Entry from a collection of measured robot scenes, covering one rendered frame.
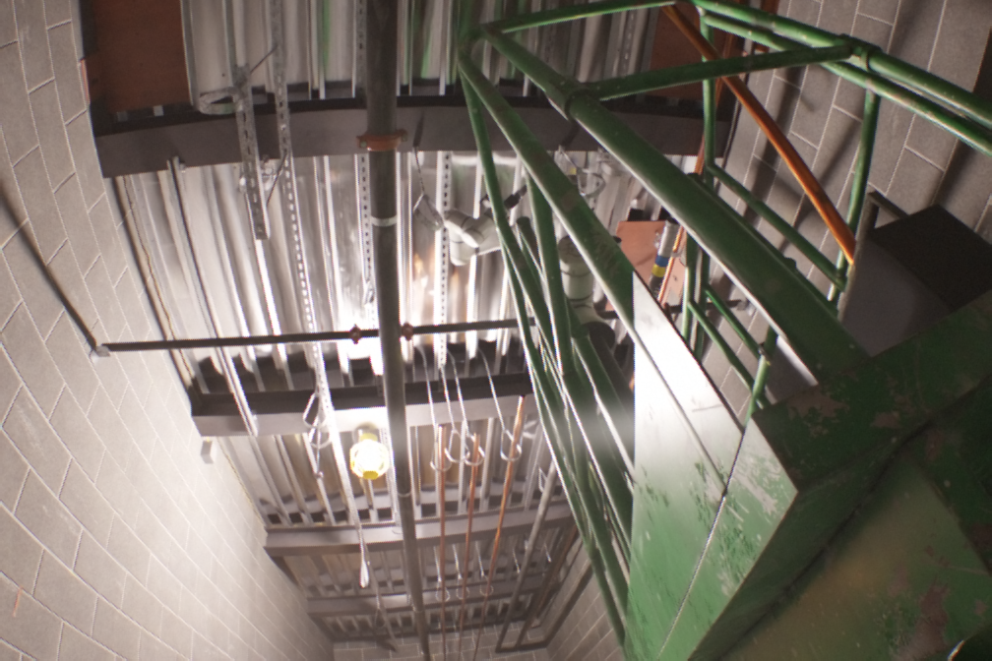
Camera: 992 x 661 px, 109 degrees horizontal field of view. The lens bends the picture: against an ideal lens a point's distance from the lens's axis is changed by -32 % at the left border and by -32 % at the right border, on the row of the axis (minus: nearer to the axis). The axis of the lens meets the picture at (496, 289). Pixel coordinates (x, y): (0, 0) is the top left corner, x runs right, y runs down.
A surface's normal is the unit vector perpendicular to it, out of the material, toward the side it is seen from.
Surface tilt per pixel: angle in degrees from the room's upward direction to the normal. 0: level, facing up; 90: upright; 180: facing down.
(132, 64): 180
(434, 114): 180
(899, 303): 90
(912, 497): 90
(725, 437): 90
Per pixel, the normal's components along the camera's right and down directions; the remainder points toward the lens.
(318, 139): 0.21, 0.59
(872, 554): -0.96, 0.28
